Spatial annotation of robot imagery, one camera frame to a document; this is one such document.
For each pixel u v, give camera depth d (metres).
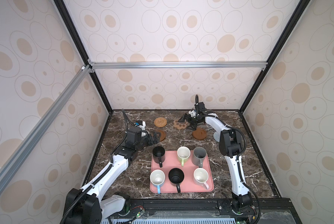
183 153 0.89
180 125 1.09
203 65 1.75
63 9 0.68
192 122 0.94
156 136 0.74
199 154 0.88
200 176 0.82
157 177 0.83
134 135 0.60
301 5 0.68
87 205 0.39
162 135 1.03
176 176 0.83
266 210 0.73
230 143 0.64
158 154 0.90
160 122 1.13
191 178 0.81
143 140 0.68
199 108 0.88
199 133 1.05
